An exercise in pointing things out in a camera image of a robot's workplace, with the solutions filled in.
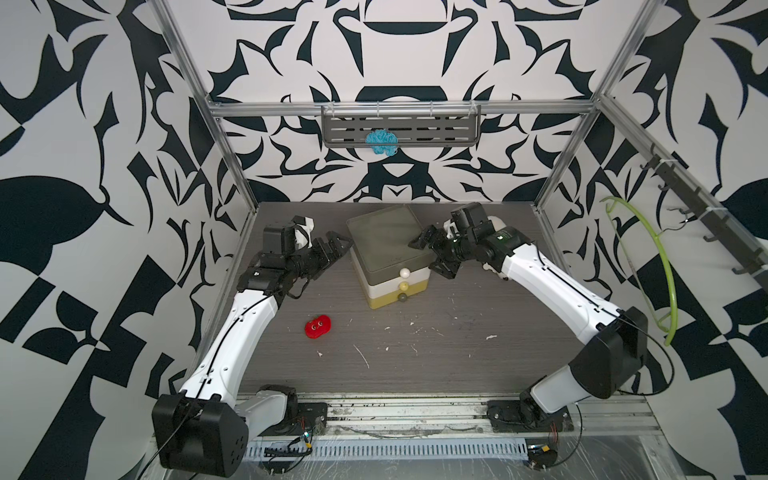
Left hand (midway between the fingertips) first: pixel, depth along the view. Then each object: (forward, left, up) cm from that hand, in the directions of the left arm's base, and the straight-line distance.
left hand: (342, 244), depth 77 cm
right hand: (-1, -19, -2) cm, 19 cm away
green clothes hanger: (-25, -71, -2) cm, 75 cm away
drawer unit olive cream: (-6, -12, -4) cm, 14 cm away
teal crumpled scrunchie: (+32, -11, +8) cm, 35 cm away
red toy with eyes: (-12, +9, -23) cm, 27 cm away
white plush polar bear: (+19, -50, -17) cm, 56 cm away
